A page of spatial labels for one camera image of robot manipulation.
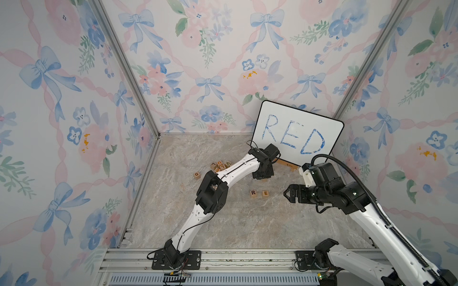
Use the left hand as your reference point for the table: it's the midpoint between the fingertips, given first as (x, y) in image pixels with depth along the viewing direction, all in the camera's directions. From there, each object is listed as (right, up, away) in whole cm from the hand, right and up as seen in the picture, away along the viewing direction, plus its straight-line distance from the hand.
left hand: (270, 175), depth 93 cm
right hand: (+5, -4, -21) cm, 22 cm away
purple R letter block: (-9, -9, -2) cm, 13 cm away
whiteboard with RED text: (+16, +20, 0) cm, 26 cm away
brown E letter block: (-3, -9, -2) cm, 10 cm away
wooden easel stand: (+13, +4, +6) cm, 15 cm away
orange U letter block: (-27, +6, +10) cm, 30 cm away
